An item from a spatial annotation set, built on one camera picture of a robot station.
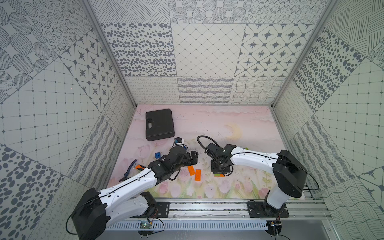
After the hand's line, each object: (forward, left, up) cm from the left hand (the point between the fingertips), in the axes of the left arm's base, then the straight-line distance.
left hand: (196, 156), depth 78 cm
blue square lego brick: (+6, +25, -12) cm, 29 cm away
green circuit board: (-29, +24, -16) cm, 41 cm away
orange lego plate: (-2, +3, -14) cm, 15 cm away
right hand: (-4, -12, -12) cm, 17 cm away
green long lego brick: (+13, -33, -14) cm, 38 cm away
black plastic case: (+26, +27, -7) cm, 38 cm away
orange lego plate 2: (-5, -1, -14) cm, 15 cm away
